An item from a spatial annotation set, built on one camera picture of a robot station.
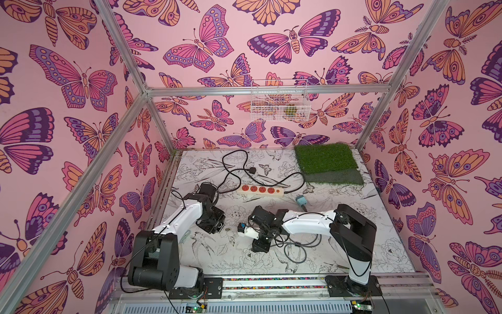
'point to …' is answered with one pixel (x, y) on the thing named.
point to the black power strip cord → (251, 170)
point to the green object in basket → (291, 110)
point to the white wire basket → (280, 101)
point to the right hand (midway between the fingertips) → (254, 245)
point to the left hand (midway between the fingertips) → (225, 221)
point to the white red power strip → (260, 190)
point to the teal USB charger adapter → (301, 199)
